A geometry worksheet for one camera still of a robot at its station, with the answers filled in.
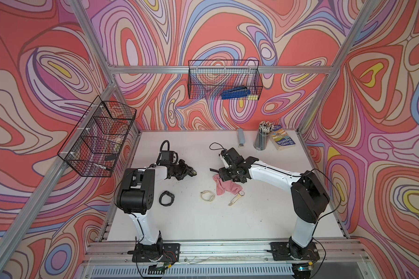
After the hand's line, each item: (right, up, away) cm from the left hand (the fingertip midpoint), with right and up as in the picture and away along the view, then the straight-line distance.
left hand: (194, 168), depth 97 cm
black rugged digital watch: (+10, -1, +2) cm, 10 cm away
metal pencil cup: (+40, +17, +5) cm, 44 cm away
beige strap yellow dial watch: (+25, -13, -6) cm, 29 cm away
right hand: (+17, -4, -7) cm, 19 cm away
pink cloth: (+20, -9, -6) cm, 23 cm away
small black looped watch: (-13, -11, -10) cm, 20 cm away
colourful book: (+54, +17, +14) cm, 59 cm away
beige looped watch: (+10, -14, -9) cm, 20 cm away
